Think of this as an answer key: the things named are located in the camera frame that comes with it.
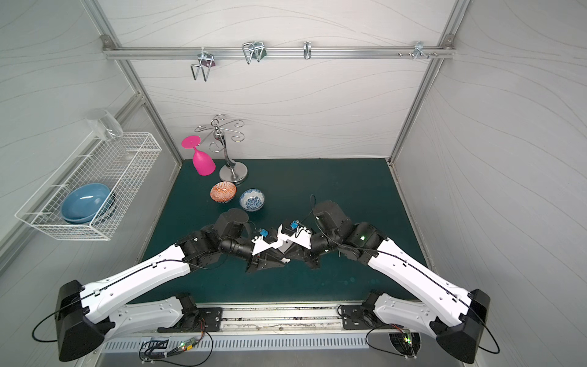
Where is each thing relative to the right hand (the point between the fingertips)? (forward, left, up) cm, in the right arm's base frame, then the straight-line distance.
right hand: (286, 251), depth 65 cm
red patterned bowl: (+37, +35, -22) cm, 55 cm away
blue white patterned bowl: (+33, +20, -22) cm, 44 cm away
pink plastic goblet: (+39, +40, -5) cm, 56 cm away
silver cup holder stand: (+49, +34, -20) cm, 62 cm away
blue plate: (+6, +55, +13) cm, 57 cm away
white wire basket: (+22, +61, +13) cm, 66 cm away
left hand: (-2, +1, -1) cm, 3 cm away
